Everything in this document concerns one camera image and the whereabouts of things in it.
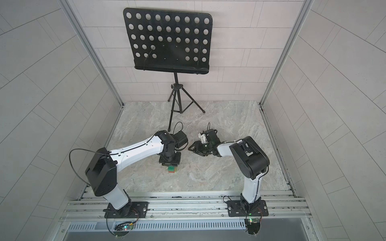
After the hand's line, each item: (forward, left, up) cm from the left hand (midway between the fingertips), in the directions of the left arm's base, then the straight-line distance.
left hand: (178, 165), depth 80 cm
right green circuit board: (-26, -36, -3) cm, 44 cm away
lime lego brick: (-3, +3, +1) cm, 5 cm away
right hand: (+11, -7, -4) cm, 14 cm away
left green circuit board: (-27, +22, -4) cm, 35 cm away
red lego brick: (-4, +3, 0) cm, 5 cm away
